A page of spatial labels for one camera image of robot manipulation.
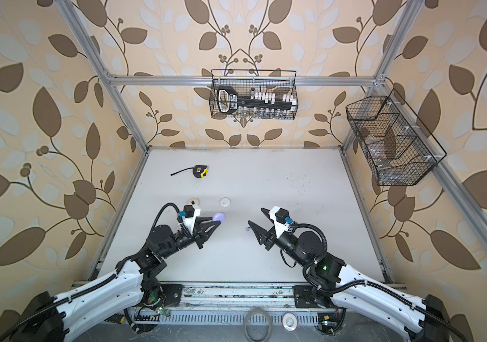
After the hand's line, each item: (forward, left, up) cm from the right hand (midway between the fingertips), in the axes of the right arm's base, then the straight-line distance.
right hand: (256, 216), depth 68 cm
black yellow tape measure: (+37, +28, -21) cm, 51 cm away
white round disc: (-27, -10, -24) cm, 37 cm away
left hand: (+2, +14, -5) cm, 15 cm away
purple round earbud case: (+2, +13, -4) cm, 13 cm away
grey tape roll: (-23, -1, -26) cm, 34 cm away
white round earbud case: (+20, +14, -23) cm, 33 cm away
